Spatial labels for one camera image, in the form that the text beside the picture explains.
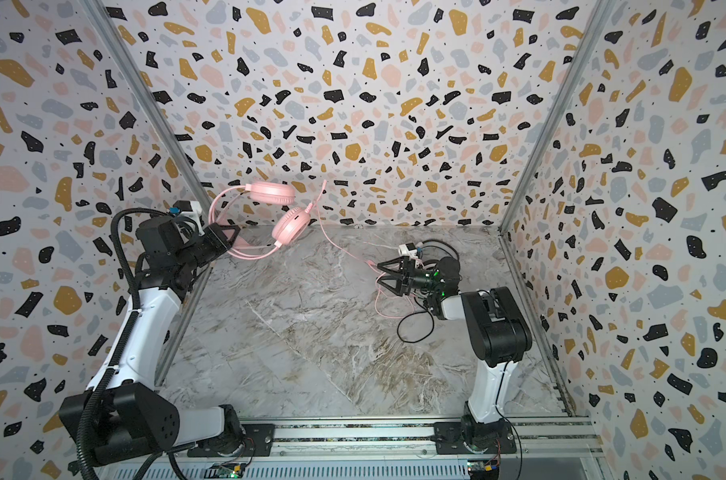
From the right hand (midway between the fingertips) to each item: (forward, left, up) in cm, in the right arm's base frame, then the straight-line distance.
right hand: (376, 274), depth 80 cm
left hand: (+6, +35, +14) cm, 38 cm away
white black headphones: (-2, -18, +6) cm, 19 cm away
